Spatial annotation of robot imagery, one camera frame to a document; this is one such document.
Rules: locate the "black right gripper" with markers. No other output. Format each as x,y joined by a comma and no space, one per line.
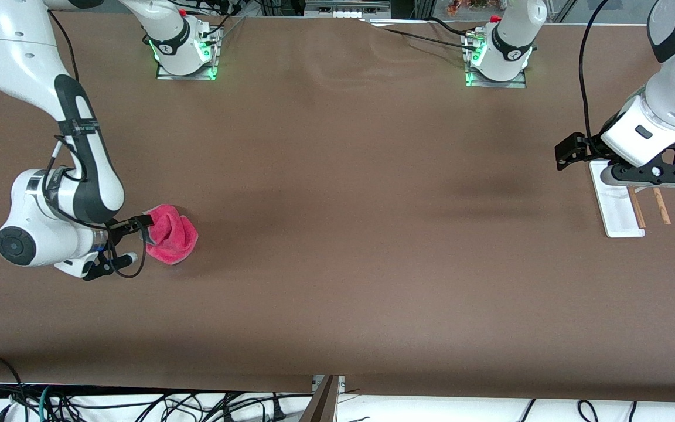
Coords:
118,228

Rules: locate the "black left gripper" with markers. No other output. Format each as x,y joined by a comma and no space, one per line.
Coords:
585,150

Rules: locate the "pink microfibre towel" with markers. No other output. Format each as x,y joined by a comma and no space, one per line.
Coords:
173,240

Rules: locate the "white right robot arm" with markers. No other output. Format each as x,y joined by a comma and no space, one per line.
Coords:
27,53

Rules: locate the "white rack base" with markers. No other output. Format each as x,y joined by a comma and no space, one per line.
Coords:
616,211

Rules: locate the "wooden rack rod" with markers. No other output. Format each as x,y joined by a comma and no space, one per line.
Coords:
639,214
662,211

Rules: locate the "red orange clutter pile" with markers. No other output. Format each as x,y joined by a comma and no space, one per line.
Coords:
466,6

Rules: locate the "large table cover sheet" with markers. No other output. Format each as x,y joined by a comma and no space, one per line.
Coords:
337,234

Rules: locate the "white flat panel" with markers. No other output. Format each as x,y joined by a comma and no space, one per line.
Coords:
399,22

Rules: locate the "dark table leg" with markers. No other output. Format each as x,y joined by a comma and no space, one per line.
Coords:
321,407

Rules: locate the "grey power strip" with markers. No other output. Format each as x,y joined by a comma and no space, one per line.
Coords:
346,13

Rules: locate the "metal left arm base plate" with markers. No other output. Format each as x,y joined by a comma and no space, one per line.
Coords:
516,84

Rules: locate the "aluminium frame strut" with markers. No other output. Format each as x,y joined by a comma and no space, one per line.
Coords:
565,10

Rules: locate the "white table bracket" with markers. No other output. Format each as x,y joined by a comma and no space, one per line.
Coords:
341,384

